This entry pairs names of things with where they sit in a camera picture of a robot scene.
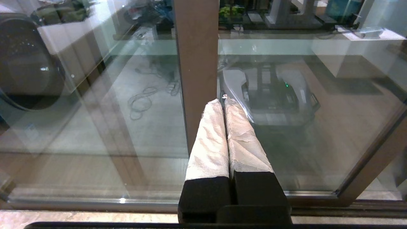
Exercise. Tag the long stone railing sill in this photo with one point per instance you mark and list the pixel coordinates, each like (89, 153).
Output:
(286, 34)

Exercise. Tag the brown framed fixed glass panel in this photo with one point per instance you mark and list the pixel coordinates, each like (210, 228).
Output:
(197, 63)

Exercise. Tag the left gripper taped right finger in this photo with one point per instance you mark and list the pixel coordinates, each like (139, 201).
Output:
(248, 152)

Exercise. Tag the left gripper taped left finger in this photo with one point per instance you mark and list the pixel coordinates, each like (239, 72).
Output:
(208, 152)

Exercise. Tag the brown framed sliding glass door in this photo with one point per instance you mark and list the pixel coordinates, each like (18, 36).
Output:
(372, 165)

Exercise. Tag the black metal balcony railing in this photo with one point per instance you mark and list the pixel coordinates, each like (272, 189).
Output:
(248, 27)

